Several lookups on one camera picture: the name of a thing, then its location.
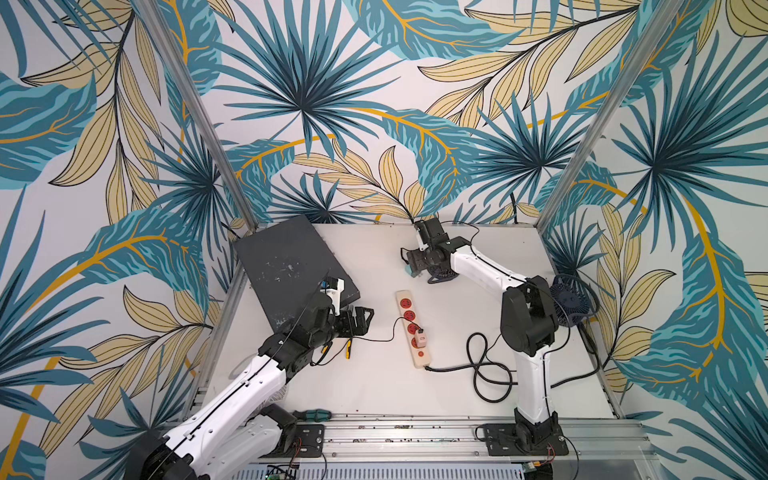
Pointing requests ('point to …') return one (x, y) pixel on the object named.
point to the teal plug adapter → (409, 271)
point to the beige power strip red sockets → (410, 317)
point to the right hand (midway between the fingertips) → (401, 264)
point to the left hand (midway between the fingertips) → (359, 316)
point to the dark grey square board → (286, 266)
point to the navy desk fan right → (576, 300)
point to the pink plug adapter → (421, 339)
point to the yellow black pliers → (327, 347)
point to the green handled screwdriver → (317, 415)
